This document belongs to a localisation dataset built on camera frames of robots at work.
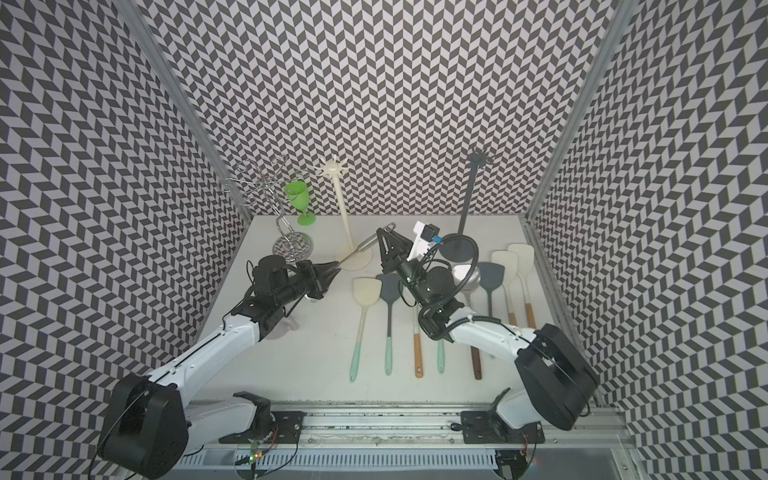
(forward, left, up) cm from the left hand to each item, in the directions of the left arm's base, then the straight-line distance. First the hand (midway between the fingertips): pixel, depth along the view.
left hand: (340, 262), depth 79 cm
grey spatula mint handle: (+8, -47, -20) cm, 52 cm away
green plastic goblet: (+31, +19, -4) cm, 37 cm away
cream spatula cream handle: (+3, -5, -20) cm, 21 cm away
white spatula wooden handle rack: (-15, -21, -20) cm, 33 cm away
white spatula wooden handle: (+15, -60, -19) cm, 64 cm away
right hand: (-1, -11, +11) cm, 16 cm away
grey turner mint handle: (+6, -13, -21) cm, 25 cm away
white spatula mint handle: (-18, -27, -20) cm, 39 cm away
